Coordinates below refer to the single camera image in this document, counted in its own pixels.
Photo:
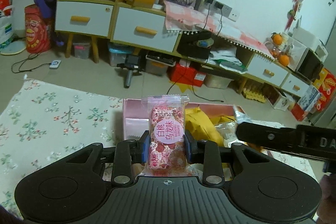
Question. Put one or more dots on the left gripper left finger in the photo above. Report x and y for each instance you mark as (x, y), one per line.
(128, 153)

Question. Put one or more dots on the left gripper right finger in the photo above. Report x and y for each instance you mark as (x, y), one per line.
(207, 153)

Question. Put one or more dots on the pink floral candy packet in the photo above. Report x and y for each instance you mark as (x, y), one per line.
(167, 155)

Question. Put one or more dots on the large yellow snack bag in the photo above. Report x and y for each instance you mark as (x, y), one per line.
(201, 127)

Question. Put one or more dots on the clear cracker sleeve pack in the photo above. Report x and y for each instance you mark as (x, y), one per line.
(240, 116)

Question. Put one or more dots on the person right hand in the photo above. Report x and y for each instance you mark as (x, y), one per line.
(327, 208)

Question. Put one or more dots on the white microwave oven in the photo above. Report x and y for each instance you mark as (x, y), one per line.
(307, 54)

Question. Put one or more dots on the yellow egg tray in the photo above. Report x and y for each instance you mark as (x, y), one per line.
(253, 90)

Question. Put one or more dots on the red cardboard box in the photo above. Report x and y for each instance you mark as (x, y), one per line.
(186, 75)

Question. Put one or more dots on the black handheld gimbal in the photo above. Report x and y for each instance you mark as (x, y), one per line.
(134, 66)

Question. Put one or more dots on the floral white mat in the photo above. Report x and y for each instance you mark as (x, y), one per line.
(44, 122)

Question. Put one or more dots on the oranges in clear bowl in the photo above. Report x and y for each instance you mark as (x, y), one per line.
(278, 46)

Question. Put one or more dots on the long low wooden cabinet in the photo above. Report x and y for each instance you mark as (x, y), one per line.
(145, 28)

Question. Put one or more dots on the pink checked cloth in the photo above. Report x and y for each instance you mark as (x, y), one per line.
(184, 20)

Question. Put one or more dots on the red printed gift bag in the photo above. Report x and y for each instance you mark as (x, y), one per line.
(38, 30)

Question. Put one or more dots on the white rice sack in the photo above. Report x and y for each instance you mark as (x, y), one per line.
(6, 30)

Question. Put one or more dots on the white charger with cable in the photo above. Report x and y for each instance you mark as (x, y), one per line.
(16, 68)

